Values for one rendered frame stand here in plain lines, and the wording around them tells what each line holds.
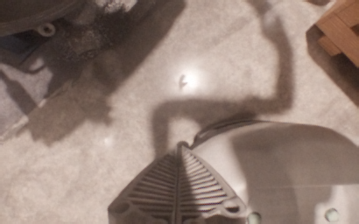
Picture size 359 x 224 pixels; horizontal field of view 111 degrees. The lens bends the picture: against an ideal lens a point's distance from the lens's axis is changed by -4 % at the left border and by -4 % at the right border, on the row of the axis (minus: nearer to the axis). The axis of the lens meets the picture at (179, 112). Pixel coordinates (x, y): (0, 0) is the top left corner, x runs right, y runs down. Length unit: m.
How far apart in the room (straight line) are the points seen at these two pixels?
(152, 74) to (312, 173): 0.56
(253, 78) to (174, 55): 0.36
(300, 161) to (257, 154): 0.07
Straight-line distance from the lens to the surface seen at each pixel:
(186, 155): 0.16
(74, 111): 0.74
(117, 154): 0.66
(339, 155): 0.35
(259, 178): 0.26
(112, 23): 0.76
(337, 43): 0.87
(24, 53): 0.97
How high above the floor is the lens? 0.57
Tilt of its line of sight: 88 degrees down
